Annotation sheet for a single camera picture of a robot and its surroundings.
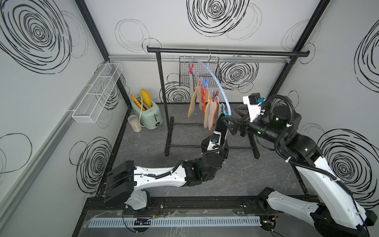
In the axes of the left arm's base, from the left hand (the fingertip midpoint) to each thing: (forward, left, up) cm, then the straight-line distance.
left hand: (219, 139), depth 69 cm
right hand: (0, -2, +18) cm, 18 cm away
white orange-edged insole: (+9, +4, +9) cm, 13 cm away
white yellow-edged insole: (+13, +6, -1) cm, 15 cm away
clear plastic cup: (+22, +52, -22) cm, 61 cm away
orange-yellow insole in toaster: (+29, +49, -7) cm, 57 cm away
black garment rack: (+19, +28, -13) cm, 36 cm away
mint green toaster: (+23, +40, -15) cm, 49 cm away
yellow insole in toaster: (+34, +44, -7) cm, 56 cm away
